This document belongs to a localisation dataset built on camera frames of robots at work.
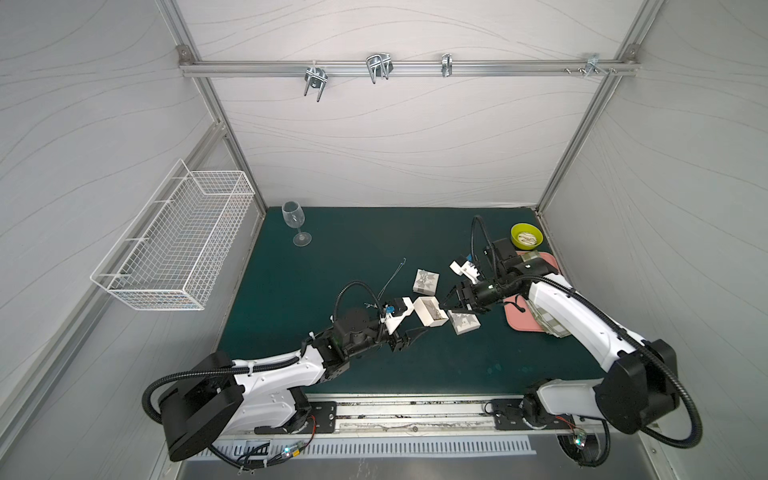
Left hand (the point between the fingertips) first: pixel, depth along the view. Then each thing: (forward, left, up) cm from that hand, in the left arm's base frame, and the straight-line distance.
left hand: (421, 316), depth 72 cm
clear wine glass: (+39, +42, -7) cm, 58 cm away
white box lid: (+6, -14, -16) cm, 22 cm away
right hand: (+3, -7, -2) cm, 8 cm away
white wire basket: (+9, +59, +13) cm, 61 cm away
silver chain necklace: (+22, +8, -18) cm, 30 cm away
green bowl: (+39, -42, -15) cm, 59 cm away
